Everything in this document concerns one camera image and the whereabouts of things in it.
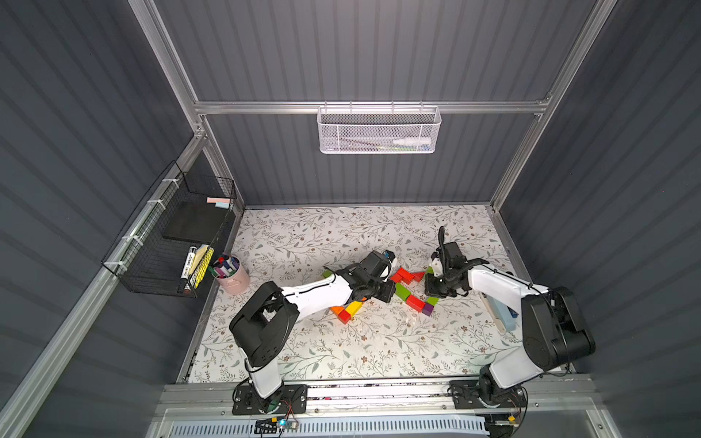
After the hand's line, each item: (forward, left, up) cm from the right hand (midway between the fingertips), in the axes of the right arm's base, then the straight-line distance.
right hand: (429, 290), depth 91 cm
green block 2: (+3, +1, +9) cm, 9 cm away
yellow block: (-6, +26, -1) cm, 26 cm away
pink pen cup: (+1, +65, +8) cm, 65 cm away
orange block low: (-7, +31, -1) cm, 32 cm away
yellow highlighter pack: (-9, +60, +32) cm, 68 cm away
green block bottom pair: (-3, -1, -1) cm, 3 cm away
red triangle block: (+7, +3, -2) cm, 8 cm away
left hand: (-2, +12, +5) cm, 14 cm away
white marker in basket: (+40, +6, +31) cm, 51 cm away
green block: (+1, +9, -2) cm, 9 cm away
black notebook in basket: (+9, +71, +25) cm, 76 cm away
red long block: (-4, +5, -2) cm, 6 cm away
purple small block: (-6, +1, -2) cm, 7 cm away
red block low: (+7, +7, -1) cm, 10 cm away
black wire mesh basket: (-7, +76, +29) cm, 82 cm away
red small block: (-9, +29, -1) cm, 30 cm away
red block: (+6, +11, -2) cm, 12 cm away
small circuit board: (-38, +46, -4) cm, 60 cm away
